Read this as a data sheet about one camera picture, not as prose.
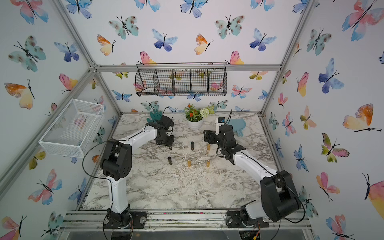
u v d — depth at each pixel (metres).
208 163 0.90
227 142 0.66
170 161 0.91
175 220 0.76
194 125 1.04
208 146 0.98
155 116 1.18
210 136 0.76
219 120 0.75
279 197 0.42
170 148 0.99
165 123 0.81
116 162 0.53
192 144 0.96
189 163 0.89
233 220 0.73
